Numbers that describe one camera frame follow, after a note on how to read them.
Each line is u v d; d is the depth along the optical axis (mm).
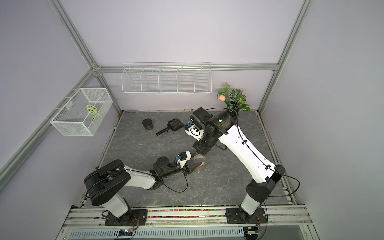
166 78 995
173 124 1085
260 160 421
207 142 551
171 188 691
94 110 801
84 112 826
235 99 872
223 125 438
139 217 737
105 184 458
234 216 739
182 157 657
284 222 727
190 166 728
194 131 596
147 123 1082
